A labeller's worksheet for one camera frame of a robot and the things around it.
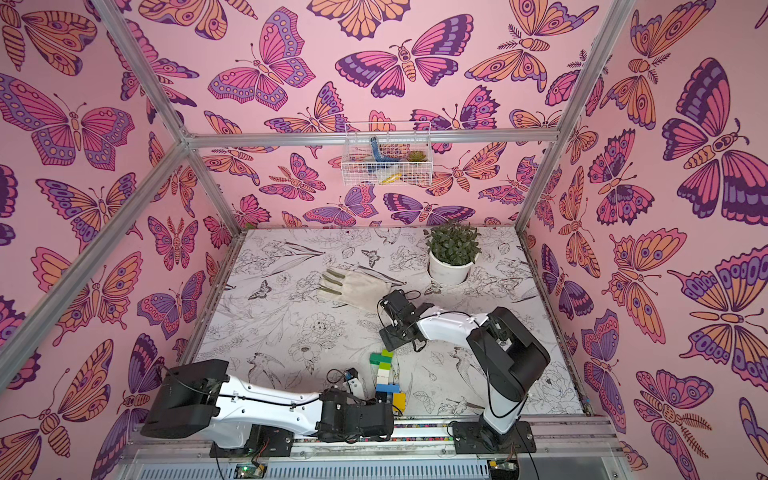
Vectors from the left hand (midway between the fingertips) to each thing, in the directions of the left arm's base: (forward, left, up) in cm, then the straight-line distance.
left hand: (385, 422), depth 75 cm
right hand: (+25, -4, -1) cm, 26 cm away
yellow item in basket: (+56, -2, +34) cm, 65 cm away
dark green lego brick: (+16, +3, +1) cm, 17 cm away
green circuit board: (-10, +32, -2) cm, 34 cm away
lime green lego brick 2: (+14, 0, +1) cm, 14 cm away
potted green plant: (+44, -20, +17) cm, 51 cm away
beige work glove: (+42, +11, 0) cm, 43 cm away
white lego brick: (+10, +1, +1) cm, 10 cm away
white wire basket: (+70, 0, +33) cm, 77 cm away
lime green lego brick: (+17, 0, +3) cm, 17 cm away
